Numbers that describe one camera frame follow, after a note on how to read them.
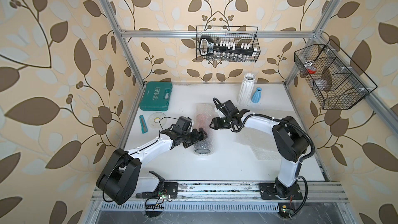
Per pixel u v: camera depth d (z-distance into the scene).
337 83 0.73
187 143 0.77
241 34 0.91
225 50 0.84
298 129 0.51
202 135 0.77
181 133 0.68
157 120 1.02
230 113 0.74
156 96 1.07
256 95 1.03
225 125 0.82
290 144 0.49
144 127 0.96
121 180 0.42
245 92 0.97
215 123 0.83
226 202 0.72
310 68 0.81
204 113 0.92
